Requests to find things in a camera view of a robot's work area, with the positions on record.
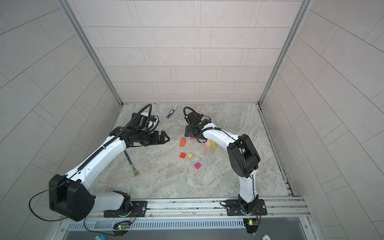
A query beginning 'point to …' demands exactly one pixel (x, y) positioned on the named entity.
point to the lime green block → (212, 143)
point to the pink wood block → (208, 142)
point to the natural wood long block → (210, 147)
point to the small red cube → (182, 155)
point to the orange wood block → (182, 142)
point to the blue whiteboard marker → (172, 111)
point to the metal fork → (135, 171)
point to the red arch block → (191, 138)
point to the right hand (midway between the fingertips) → (192, 134)
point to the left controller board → (123, 226)
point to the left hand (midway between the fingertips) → (167, 137)
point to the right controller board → (252, 224)
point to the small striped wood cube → (190, 155)
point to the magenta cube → (197, 165)
